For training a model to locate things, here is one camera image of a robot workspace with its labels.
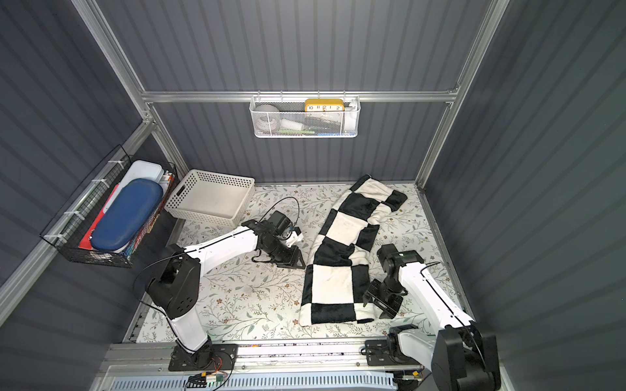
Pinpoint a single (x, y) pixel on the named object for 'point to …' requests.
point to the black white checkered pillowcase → (338, 270)
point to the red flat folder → (86, 243)
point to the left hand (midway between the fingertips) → (302, 270)
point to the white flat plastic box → (138, 170)
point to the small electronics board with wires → (200, 380)
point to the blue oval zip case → (128, 214)
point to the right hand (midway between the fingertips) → (374, 308)
